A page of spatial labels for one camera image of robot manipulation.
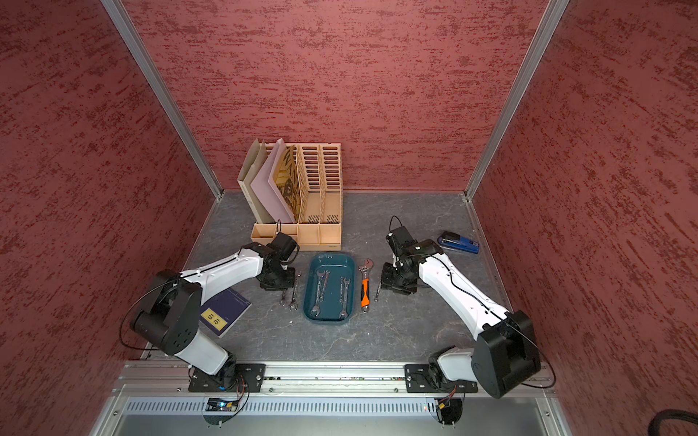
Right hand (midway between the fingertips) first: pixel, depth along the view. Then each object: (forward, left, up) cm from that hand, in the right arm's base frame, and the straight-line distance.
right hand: (385, 292), depth 80 cm
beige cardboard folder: (+36, +42, +20) cm, 59 cm away
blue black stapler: (+25, -29, -10) cm, 39 cm away
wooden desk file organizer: (+27, +22, -2) cm, 35 cm away
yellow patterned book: (+43, +33, +6) cm, 54 cm away
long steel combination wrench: (-2, +22, -9) cm, 24 cm away
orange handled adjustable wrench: (+3, +6, -11) cm, 12 cm away
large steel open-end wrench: (+1, +30, -10) cm, 32 cm away
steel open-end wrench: (-3, +13, -10) cm, 16 cm away
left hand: (+5, +33, -8) cm, 34 cm away
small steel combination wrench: (+5, +2, -12) cm, 13 cm away
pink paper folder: (+29, +38, +6) cm, 49 cm away
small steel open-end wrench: (+1, +33, -7) cm, 34 cm away
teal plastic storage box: (+6, +18, -9) cm, 21 cm away
